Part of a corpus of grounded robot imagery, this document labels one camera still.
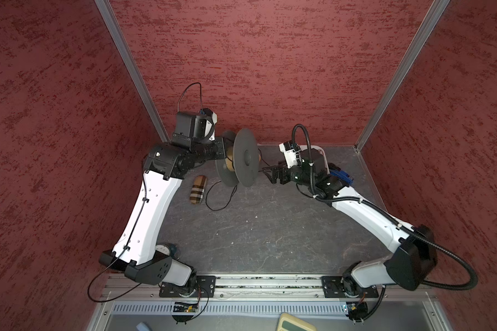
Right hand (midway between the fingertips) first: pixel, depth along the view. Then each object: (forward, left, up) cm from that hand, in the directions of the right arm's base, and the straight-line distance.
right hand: (269, 170), depth 77 cm
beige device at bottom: (-45, -3, -24) cm, 51 cm away
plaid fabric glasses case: (+7, +33, -22) cm, 40 cm away
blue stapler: (+14, -40, -24) cm, 48 cm away
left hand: (-2, +15, +13) cm, 20 cm away
